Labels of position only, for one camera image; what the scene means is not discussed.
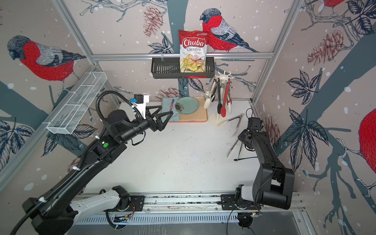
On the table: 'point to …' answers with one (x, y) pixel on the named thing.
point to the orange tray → (200, 115)
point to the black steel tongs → (220, 105)
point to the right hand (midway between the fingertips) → (243, 136)
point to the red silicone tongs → (223, 111)
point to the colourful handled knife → (172, 105)
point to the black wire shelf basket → (168, 67)
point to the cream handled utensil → (234, 146)
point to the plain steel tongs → (239, 116)
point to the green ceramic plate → (187, 105)
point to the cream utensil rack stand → (212, 117)
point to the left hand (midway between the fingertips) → (168, 107)
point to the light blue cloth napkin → (166, 104)
